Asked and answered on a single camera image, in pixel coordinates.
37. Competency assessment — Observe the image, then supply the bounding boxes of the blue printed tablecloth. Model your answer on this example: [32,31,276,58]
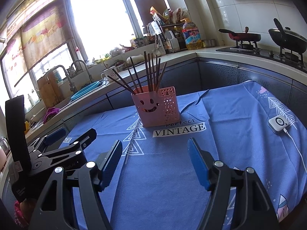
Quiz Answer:
[61,81,306,229]

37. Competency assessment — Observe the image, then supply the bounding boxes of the white cable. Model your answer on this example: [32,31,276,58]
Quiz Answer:
[283,128,307,170]

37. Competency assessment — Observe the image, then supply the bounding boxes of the white square device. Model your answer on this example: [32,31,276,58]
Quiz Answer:
[268,115,290,134]

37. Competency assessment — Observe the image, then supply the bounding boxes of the patterned roller blind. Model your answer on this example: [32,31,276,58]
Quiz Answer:
[3,0,73,86]

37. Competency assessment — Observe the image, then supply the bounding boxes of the person's left hand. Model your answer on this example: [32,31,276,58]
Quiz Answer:
[20,199,36,217]

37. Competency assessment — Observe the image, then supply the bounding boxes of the brown wooden chopstick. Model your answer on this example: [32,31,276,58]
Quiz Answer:
[155,62,167,93]
[148,53,156,91]
[107,75,135,94]
[130,57,144,93]
[144,51,151,92]
[112,69,127,83]
[154,57,161,91]
[126,64,139,94]

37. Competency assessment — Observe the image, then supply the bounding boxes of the white mug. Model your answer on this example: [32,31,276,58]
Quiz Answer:
[100,67,119,82]

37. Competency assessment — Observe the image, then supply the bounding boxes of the blue basin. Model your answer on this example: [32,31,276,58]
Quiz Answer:
[71,81,102,101]

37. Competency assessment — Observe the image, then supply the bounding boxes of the wooden cutting board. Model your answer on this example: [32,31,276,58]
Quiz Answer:
[37,71,64,108]

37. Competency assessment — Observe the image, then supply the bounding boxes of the black gas stove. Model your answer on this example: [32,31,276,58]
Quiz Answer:
[216,42,306,73]

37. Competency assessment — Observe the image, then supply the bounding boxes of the pink perforated utensil holder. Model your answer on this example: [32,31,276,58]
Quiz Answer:
[131,86,180,127]

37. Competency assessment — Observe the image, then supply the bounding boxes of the round dark trivet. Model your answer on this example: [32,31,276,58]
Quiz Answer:
[122,61,145,71]

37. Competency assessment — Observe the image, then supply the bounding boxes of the black wok with lid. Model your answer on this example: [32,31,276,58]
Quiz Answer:
[268,18,306,54]

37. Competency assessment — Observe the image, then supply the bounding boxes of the black condiment rack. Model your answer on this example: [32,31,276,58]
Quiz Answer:
[161,23,187,51]

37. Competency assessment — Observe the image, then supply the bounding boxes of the chrome faucet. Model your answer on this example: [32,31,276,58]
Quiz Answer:
[45,64,78,94]
[68,59,94,83]

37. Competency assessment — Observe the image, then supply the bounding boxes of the red frying pan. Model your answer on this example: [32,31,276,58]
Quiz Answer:
[219,26,261,42]

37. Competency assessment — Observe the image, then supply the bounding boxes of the white cloth lump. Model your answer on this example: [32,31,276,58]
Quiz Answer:
[126,55,145,65]

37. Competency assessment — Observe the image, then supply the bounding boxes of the dark lower cabinets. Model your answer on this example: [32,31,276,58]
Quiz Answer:
[0,57,307,209]

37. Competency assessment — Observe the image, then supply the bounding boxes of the cooking oil bottle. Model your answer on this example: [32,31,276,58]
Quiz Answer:
[182,18,202,50]

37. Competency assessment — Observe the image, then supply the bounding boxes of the white plastic jug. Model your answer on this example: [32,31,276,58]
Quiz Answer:
[164,29,180,53]

